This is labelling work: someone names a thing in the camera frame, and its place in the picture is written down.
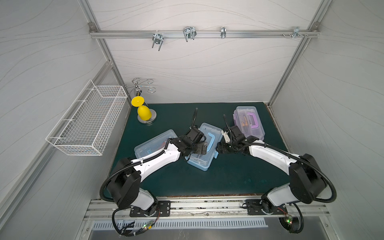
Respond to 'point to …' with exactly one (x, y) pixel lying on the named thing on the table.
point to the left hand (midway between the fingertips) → (197, 147)
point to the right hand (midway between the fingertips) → (221, 147)
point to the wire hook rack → (135, 84)
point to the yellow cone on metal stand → (145, 115)
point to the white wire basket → (85, 129)
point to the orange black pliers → (245, 121)
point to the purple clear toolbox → (249, 122)
